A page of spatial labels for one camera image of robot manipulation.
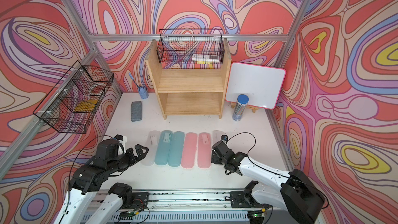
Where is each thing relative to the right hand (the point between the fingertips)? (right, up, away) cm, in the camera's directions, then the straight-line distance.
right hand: (219, 159), depth 86 cm
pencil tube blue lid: (+13, +30, +5) cm, 33 cm away
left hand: (-37, +8, -15) cm, 41 cm away
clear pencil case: (-1, +11, +7) cm, 13 cm away
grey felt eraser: (-56, +26, +21) cm, 65 cm away
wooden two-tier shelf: (-17, +38, -2) cm, 42 cm away
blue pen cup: (-53, +41, +25) cm, 72 cm away
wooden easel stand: (+25, +29, +19) cm, 42 cm away
